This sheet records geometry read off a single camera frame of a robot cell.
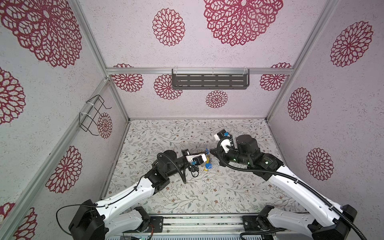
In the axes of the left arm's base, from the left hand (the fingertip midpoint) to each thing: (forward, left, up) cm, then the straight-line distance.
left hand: (203, 152), depth 70 cm
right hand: (+1, -4, +2) cm, 5 cm away
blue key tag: (-2, -3, -9) cm, 10 cm away
